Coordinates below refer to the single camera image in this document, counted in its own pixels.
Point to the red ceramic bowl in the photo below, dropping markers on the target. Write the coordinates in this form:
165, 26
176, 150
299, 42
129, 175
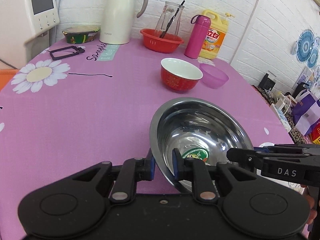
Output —
180, 80

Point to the red plastic basket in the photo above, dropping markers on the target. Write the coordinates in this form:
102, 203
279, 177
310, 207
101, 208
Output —
160, 43

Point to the blue round wall decoration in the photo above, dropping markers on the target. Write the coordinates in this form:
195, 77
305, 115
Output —
305, 45
313, 58

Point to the black box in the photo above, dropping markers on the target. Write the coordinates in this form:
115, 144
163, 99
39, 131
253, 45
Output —
267, 82

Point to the white power strip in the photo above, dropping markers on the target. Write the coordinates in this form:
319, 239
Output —
281, 112

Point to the white water dispenser with screen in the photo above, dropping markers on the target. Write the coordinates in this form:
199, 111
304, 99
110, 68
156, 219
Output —
15, 22

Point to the orange plastic basin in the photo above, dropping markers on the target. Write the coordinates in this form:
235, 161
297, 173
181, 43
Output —
7, 78

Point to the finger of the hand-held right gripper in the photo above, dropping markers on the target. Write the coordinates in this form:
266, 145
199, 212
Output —
287, 148
242, 157

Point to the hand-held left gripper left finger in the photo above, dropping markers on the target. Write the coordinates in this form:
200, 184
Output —
150, 166

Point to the black rectangular frame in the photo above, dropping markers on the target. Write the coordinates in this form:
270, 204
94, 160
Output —
53, 56

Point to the green instant noodle bowl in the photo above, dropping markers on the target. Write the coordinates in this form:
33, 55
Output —
80, 36

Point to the black stirring stick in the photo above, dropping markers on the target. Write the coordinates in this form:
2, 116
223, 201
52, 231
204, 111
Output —
170, 22

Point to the pink floral tablecloth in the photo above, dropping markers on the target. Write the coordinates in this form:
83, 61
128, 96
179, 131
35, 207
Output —
75, 117

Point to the glass carafe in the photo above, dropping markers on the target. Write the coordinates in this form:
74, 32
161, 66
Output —
176, 17

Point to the black hair pin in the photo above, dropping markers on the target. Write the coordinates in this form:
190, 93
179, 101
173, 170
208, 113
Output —
87, 74

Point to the red box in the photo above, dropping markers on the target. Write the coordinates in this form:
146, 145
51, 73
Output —
316, 135

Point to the purple gift bag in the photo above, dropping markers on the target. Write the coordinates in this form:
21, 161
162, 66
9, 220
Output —
306, 112

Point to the person's right hand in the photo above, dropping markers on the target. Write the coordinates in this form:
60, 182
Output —
312, 210

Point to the cream thermos jug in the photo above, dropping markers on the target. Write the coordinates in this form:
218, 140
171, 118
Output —
117, 17

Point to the pink insulated bottle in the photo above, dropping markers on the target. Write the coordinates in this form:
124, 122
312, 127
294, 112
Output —
196, 40

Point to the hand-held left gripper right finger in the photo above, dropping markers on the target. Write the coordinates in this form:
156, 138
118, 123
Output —
175, 163

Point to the stainless steel bowl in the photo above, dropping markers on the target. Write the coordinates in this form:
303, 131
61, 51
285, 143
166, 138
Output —
200, 127

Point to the yellow detergent bottle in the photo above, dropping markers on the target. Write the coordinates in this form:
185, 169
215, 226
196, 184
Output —
215, 40

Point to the purple plastic bowl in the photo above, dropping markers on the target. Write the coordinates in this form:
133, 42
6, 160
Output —
216, 76

